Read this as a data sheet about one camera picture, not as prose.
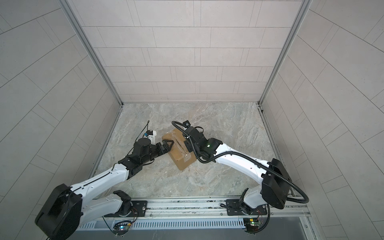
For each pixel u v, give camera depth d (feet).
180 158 2.42
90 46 2.78
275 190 1.30
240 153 1.58
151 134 2.46
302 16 2.42
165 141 2.41
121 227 2.12
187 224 2.23
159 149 2.34
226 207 2.33
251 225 2.22
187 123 2.19
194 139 1.84
